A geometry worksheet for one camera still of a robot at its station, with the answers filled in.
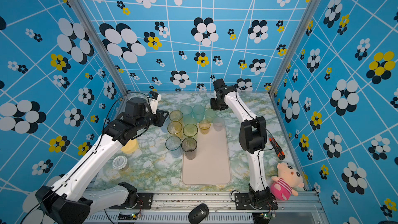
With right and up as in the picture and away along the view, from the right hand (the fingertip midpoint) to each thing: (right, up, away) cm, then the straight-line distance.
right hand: (216, 107), depth 97 cm
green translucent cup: (-16, -14, -8) cm, 22 cm away
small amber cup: (-8, -11, -1) cm, 14 cm away
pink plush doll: (+30, -36, -25) cm, 53 cm away
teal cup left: (-19, -3, +7) cm, 21 cm away
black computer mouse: (-10, -47, -29) cm, 57 cm away
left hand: (-26, -2, -23) cm, 35 cm away
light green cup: (-4, -5, +7) cm, 10 cm away
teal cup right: (-11, -2, 0) cm, 12 cm away
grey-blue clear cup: (-25, -21, -11) cm, 35 cm away
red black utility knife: (+36, -26, -9) cm, 45 cm away
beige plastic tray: (-4, -32, -13) cm, 35 cm away
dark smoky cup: (-16, -22, -12) cm, 30 cm away
